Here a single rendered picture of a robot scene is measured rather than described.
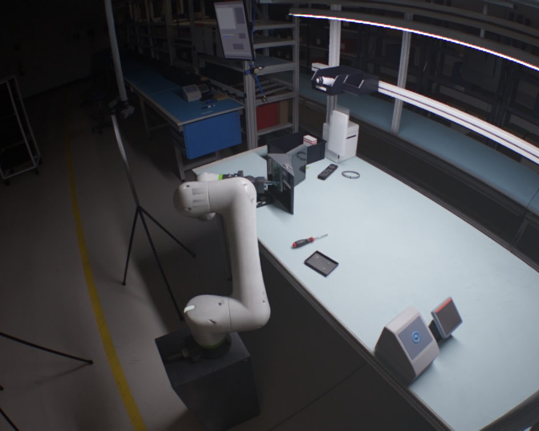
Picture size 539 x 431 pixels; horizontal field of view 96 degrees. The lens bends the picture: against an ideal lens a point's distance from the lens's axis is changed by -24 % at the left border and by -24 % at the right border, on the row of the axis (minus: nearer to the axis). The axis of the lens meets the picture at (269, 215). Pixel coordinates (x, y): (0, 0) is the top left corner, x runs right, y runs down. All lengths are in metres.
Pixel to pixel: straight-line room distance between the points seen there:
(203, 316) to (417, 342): 0.67
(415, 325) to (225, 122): 2.53
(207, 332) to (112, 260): 2.02
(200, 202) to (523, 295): 1.33
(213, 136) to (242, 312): 2.21
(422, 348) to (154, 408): 1.62
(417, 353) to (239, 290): 0.59
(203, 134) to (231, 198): 1.99
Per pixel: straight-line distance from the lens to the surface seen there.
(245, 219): 1.06
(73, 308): 2.82
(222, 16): 2.60
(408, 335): 0.98
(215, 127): 3.03
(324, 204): 1.56
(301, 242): 1.31
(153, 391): 2.18
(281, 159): 1.50
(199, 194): 1.06
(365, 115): 2.97
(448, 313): 1.11
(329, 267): 1.26
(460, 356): 1.17
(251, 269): 1.07
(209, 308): 1.09
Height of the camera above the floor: 1.92
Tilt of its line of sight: 38 degrees down
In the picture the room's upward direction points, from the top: 2 degrees counter-clockwise
